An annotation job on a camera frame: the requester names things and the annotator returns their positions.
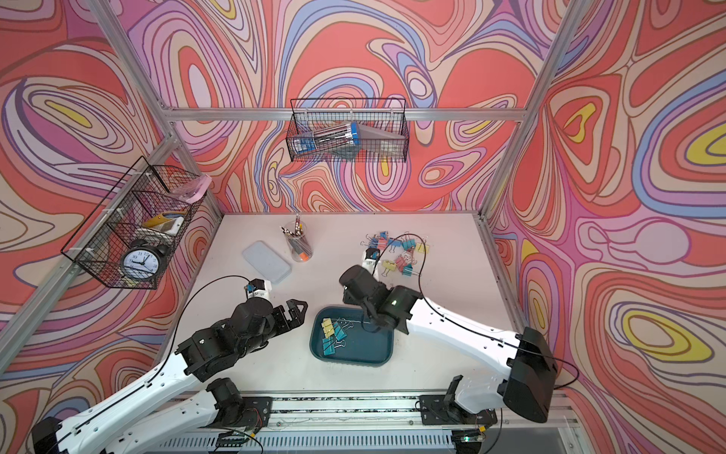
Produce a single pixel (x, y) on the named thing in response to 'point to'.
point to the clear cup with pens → (299, 242)
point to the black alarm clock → (142, 262)
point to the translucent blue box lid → (269, 262)
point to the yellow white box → (169, 221)
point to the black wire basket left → (128, 242)
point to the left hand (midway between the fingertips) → (301, 310)
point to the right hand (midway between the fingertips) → (354, 290)
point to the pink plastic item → (193, 190)
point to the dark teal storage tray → (362, 349)
